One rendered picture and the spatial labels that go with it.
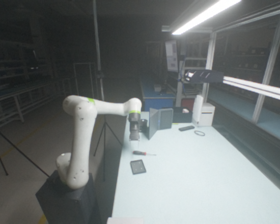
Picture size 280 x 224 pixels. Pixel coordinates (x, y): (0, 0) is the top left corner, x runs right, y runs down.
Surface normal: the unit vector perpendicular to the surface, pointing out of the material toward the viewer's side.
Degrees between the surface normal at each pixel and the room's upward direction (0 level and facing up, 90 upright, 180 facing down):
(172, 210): 0
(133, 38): 90
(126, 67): 90
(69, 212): 90
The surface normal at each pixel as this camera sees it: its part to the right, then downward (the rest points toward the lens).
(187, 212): 0.00, -0.93
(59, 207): -0.07, 0.36
